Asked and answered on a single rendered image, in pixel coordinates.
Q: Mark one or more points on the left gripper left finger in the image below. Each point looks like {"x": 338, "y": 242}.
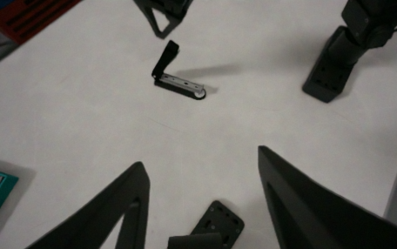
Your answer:
{"x": 90, "y": 226}

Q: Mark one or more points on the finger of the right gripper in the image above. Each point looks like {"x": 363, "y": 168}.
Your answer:
{"x": 174, "y": 18}

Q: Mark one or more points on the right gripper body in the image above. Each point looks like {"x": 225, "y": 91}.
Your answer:
{"x": 175, "y": 5}

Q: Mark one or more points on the teal rectangular tray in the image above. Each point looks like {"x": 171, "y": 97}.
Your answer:
{"x": 6, "y": 186}

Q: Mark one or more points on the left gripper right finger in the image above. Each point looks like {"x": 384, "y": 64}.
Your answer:
{"x": 307, "y": 215}

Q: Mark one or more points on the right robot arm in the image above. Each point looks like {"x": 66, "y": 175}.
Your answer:
{"x": 370, "y": 23}

